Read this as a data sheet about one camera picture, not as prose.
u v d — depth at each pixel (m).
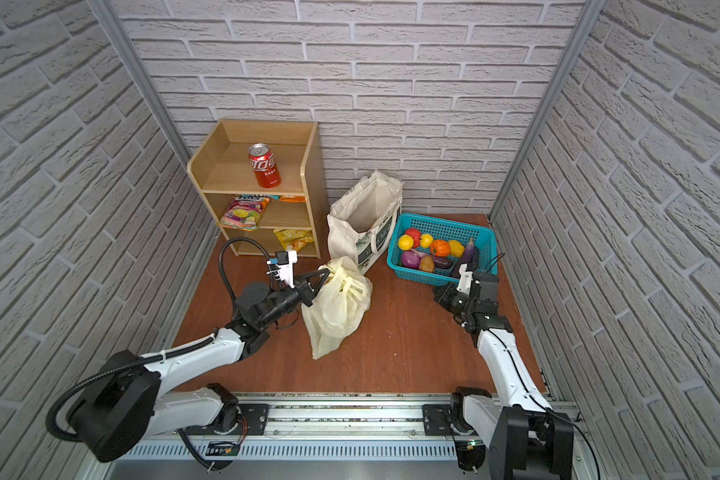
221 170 0.89
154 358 0.46
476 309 0.64
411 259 1.00
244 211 0.93
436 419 0.74
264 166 0.76
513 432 0.39
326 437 0.72
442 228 1.07
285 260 0.68
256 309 0.61
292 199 1.00
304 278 0.70
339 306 0.73
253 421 0.74
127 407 0.41
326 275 0.75
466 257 1.03
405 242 1.00
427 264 0.98
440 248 1.03
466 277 0.77
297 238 1.07
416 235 1.06
